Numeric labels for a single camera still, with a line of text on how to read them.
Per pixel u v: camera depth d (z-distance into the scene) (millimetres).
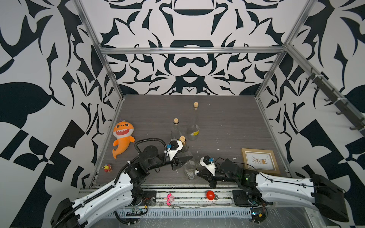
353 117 540
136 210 695
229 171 587
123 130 905
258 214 713
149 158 534
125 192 518
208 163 649
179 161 598
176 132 809
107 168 791
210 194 731
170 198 742
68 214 405
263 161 870
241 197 743
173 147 557
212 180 653
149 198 739
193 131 870
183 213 712
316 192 481
